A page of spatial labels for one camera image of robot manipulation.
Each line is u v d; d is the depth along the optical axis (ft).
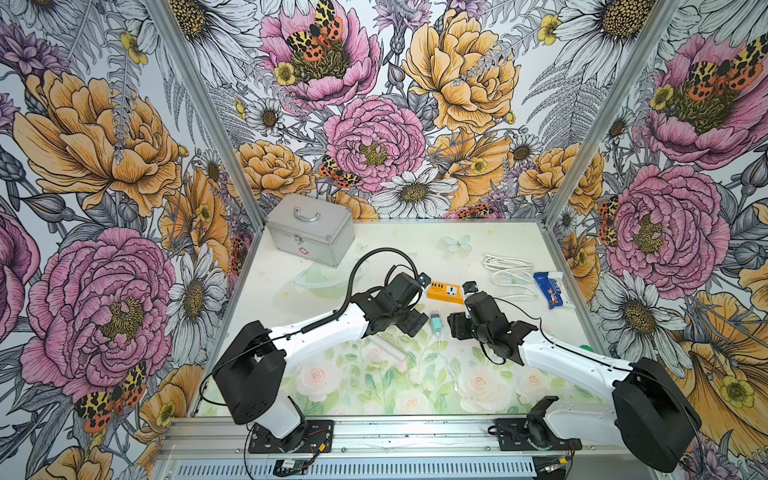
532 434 2.18
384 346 2.92
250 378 1.42
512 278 3.45
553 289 3.23
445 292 3.24
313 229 3.29
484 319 2.18
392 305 2.08
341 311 1.80
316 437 2.44
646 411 1.37
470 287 2.59
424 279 2.43
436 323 3.00
